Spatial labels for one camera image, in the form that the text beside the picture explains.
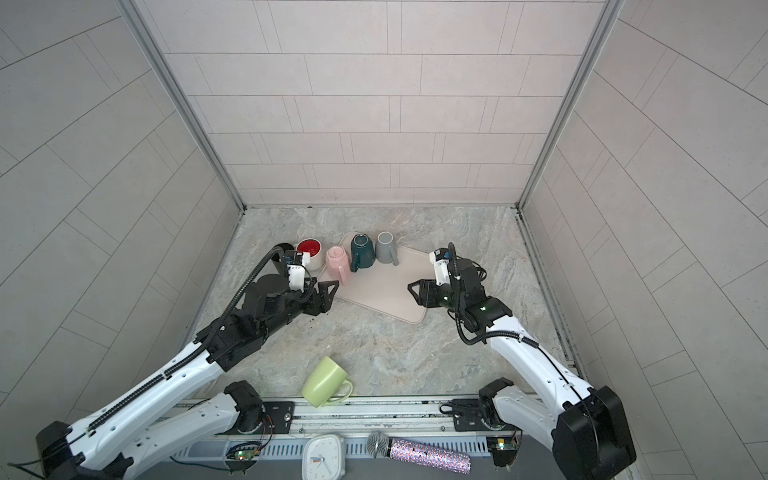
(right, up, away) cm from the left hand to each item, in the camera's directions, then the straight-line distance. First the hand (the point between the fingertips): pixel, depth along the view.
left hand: (336, 280), depth 72 cm
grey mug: (+11, +6, +24) cm, 27 cm away
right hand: (+19, -3, +7) cm, 21 cm away
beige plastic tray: (+10, -7, +26) cm, 28 cm away
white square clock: (-1, -37, -8) cm, 38 cm away
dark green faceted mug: (+4, +5, +22) cm, 23 cm away
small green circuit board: (-18, -37, -7) cm, 42 cm away
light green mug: (-2, -24, -1) cm, 24 cm away
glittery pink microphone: (+11, -35, -7) cm, 37 cm away
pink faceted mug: (-3, +2, +18) cm, 18 cm away
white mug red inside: (-13, +6, +26) cm, 29 cm away
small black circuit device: (+39, -38, -4) cm, 55 cm away
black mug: (-21, +7, +22) cm, 31 cm away
